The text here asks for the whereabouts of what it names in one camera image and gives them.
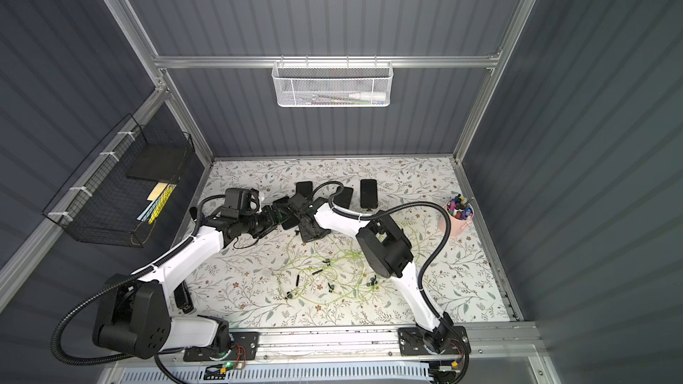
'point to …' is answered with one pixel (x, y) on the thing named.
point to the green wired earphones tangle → (315, 269)
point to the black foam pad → (160, 162)
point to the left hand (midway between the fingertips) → (288, 220)
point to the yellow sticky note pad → (156, 191)
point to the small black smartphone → (304, 188)
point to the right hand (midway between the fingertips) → (314, 234)
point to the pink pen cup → (461, 216)
